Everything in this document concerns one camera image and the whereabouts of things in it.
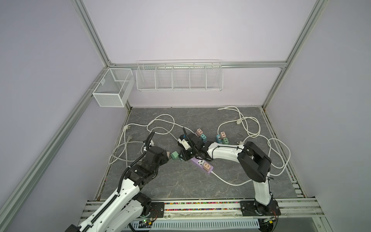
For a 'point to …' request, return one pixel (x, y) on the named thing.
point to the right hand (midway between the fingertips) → (180, 156)
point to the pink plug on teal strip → (222, 135)
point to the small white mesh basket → (113, 89)
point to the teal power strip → (218, 139)
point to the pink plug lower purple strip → (206, 166)
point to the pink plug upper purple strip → (199, 132)
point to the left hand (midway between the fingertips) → (163, 154)
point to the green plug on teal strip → (225, 141)
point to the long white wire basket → (181, 75)
